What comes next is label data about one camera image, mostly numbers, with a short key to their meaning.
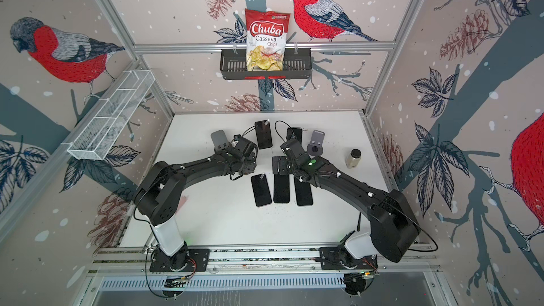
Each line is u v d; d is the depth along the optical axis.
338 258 0.66
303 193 0.90
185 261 0.69
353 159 0.92
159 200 0.48
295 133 0.93
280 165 0.75
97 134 0.73
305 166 0.62
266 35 0.83
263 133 0.99
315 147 0.99
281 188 0.92
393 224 0.41
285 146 0.64
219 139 1.01
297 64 0.95
